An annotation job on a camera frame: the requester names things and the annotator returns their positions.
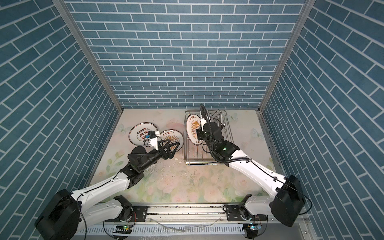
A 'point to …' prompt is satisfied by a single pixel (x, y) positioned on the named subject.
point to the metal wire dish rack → (195, 151)
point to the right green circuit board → (257, 227)
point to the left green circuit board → (123, 229)
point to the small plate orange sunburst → (174, 136)
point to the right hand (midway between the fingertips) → (200, 120)
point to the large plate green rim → (137, 133)
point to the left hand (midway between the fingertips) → (175, 143)
